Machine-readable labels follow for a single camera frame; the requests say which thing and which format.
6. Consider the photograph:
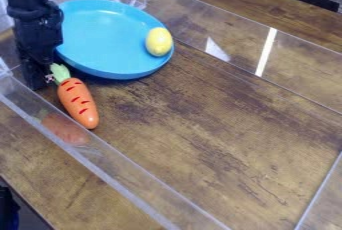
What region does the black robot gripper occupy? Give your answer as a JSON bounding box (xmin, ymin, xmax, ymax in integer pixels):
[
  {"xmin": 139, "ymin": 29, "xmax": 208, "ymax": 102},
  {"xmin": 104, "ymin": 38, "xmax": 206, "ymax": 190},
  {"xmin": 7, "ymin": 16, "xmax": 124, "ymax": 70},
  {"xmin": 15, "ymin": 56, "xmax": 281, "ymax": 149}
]
[{"xmin": 7, "ymin": 0, "xmax": 64, "ymax": 90}]

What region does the dark object at bottom left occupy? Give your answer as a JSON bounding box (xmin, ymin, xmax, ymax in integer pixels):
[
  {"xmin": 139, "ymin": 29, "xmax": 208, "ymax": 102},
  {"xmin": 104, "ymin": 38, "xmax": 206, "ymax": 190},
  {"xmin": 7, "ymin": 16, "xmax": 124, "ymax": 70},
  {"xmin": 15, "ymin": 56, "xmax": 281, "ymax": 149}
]
[{"xmin": 0, "ymin": 186, "xmax": 20, "ymax": 230}]

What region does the blue plastic plate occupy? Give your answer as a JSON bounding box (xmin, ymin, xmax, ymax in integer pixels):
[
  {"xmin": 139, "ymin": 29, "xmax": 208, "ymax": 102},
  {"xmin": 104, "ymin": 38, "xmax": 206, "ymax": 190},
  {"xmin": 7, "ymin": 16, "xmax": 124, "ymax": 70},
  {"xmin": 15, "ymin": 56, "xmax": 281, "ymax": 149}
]
[{"xmin": 56, "ymin": 0, "xmax": 174, "ymax": 80}]

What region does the clear acrylic enclosure wall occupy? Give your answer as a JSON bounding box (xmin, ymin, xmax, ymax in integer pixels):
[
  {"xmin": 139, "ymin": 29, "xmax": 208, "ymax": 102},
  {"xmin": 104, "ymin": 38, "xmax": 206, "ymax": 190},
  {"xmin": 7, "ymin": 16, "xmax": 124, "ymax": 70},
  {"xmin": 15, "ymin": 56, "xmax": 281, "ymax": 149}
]
[{"xmin": 0, "ymin": 0, "xmax": 342, "ymax": 230}]

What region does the yellow toy lemon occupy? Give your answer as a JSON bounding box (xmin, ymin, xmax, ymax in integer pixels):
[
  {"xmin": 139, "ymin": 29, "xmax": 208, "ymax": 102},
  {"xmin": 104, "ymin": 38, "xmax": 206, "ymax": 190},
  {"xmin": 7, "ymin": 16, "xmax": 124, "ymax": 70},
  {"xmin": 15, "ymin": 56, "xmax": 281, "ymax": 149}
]
[{"xmin": 146, "ymin": 27, "xmax": 174, "ymax": 56}]

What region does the orange toy carrot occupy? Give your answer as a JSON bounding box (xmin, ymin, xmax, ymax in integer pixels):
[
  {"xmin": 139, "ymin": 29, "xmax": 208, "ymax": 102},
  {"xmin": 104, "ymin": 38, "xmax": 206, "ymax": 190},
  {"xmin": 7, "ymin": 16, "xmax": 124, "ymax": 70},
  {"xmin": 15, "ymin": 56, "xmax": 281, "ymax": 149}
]
[{"xmin": 50, "ymin": 63, "xmax": 99, "ymax": 129}]

